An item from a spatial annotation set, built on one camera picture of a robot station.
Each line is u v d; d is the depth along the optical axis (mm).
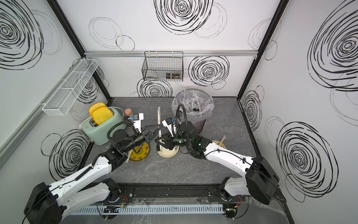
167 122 647
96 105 846
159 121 668
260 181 408
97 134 818
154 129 667
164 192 755
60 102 717
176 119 650
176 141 631
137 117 619
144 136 608
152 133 647
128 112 982
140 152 889
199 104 894
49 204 382
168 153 864
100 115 832
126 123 989
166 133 667
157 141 681
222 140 931
